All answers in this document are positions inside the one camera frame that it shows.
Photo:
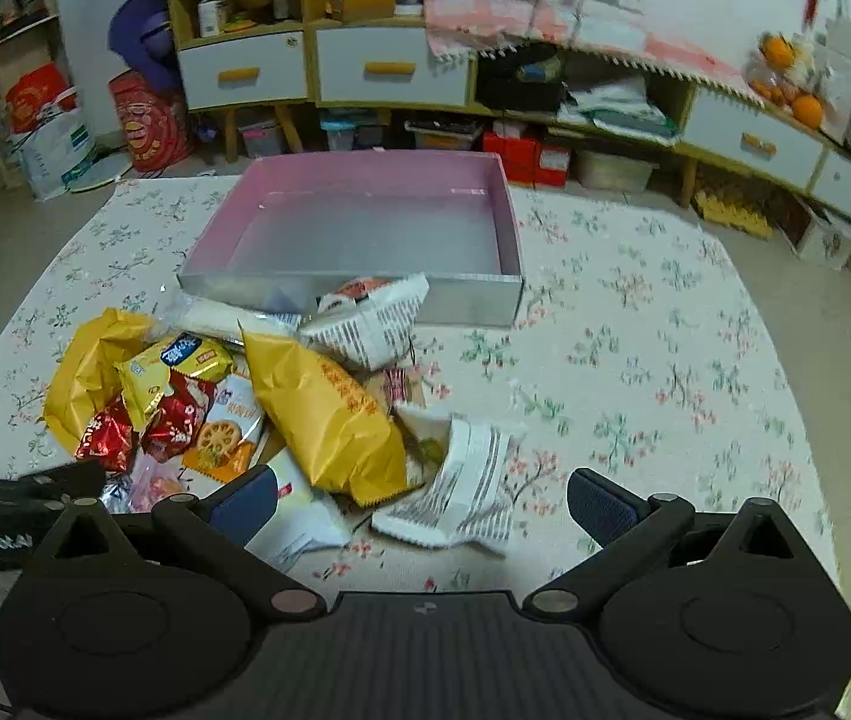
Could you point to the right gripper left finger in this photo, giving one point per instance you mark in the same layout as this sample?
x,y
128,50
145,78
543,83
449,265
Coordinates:
x,y
210,536

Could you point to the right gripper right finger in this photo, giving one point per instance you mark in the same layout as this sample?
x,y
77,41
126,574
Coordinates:
x,y
635,535

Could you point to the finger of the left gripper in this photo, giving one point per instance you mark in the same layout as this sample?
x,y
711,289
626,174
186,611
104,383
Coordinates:
x,y
76,479

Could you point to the red shiny candy pack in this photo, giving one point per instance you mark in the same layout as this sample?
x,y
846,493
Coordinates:
x,y
111,440

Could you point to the orange lotus cracker pack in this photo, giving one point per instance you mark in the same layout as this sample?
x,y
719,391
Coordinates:
x,y
225,444

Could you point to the white text snack pack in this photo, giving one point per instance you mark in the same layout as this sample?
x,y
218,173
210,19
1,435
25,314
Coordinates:
x,y
306,519

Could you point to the yellow blue biscuit pack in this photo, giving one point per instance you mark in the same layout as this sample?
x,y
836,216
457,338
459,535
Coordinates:
x,y
146,379

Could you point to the large yellow snack bag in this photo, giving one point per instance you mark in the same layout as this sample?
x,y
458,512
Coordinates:
x,y
339,436

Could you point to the white newsprint green bag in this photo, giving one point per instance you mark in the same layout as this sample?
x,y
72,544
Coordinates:
x,y
465,501

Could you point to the long white rice cracker pack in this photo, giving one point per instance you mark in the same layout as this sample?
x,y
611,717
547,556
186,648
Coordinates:
x,y
224,322

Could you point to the white newsprint nut bag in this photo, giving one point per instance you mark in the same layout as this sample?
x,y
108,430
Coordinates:
x,y
366,324

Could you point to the pink clear pastry pack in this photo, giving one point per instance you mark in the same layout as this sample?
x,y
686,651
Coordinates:
x,y
147,483

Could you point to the brown wafer clear pack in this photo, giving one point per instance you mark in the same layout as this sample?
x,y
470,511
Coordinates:
x,y
395,384

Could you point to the floral tablecloth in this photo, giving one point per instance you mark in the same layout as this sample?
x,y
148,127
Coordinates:
x,y
637,351

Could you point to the pink silver cardboard box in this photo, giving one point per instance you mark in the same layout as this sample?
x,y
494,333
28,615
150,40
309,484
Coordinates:
x,y
296,227

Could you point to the white rice sack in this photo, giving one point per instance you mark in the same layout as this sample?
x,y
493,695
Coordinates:
x,y
50,138

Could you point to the clear plastic storage bin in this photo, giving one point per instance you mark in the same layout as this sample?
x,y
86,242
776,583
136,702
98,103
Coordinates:
x,y
604,171

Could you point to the red drum gift box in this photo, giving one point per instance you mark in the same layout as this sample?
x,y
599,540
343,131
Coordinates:
x,y
153,124

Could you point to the red storage box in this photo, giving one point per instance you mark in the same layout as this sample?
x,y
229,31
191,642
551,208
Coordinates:
x,y
529,162

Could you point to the long wooden tv bench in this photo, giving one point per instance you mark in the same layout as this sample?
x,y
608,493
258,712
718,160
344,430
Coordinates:
x,y
716,129

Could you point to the black bag on shelf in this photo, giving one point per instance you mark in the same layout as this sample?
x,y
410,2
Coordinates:
x,y
527,78

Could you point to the oranges fruit bowl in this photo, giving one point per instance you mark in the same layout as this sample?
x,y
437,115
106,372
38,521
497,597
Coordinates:
x,y
783,71

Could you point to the low wooden drawer cabinet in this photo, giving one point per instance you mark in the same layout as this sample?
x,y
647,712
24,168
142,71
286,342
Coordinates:
x,y
369,53

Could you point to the tall wooden shelf cabinet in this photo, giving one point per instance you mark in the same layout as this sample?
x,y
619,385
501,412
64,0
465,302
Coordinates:
x,y
235,55

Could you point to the pink checked cloth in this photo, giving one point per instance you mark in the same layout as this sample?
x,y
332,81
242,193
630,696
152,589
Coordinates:
x,y
458,28

